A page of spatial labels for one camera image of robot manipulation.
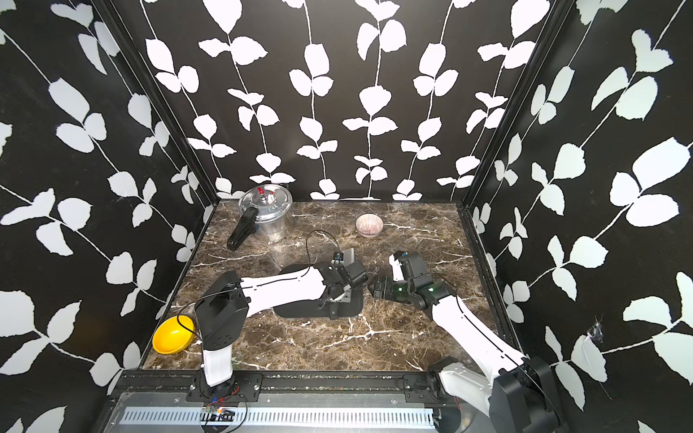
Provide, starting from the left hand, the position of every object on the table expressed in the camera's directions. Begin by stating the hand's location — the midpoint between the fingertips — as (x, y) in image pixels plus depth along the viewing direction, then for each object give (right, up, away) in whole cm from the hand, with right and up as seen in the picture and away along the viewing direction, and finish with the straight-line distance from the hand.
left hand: (342, 288), depth 87 cm
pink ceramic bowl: (+10, +21, +24) cm, 33 cm away
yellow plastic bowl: (-52, -14, -7) cm, 54 cm away
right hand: (+12, +1, -4) cm, 13 cm away
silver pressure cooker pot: (-28, +25, +10) cm, 39 cm away
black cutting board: (+3, -7, +3) cm, 8 cm away
